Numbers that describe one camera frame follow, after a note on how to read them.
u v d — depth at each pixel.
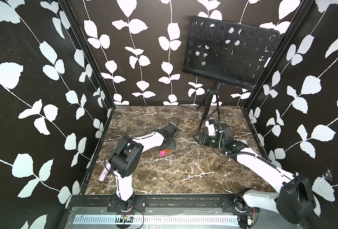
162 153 0.91
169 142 0.73
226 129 0.61
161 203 0.75
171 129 0.78
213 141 0.69
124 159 0.49
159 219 0.70
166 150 0.92
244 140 0.98
